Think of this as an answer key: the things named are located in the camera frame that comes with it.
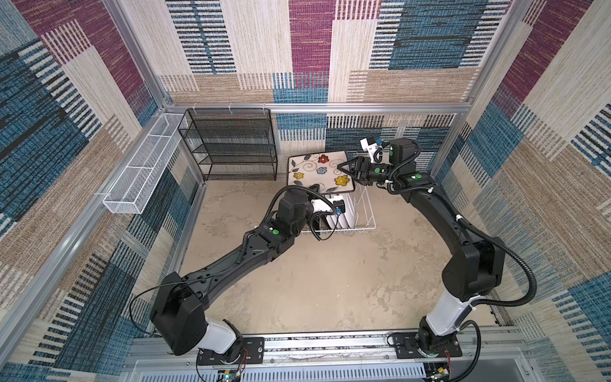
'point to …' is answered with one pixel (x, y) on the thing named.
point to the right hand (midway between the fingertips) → (341, 172)
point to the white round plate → (350, 211)
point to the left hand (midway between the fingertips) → (313, 178)
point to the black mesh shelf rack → (231, 144)
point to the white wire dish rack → (323, 222)
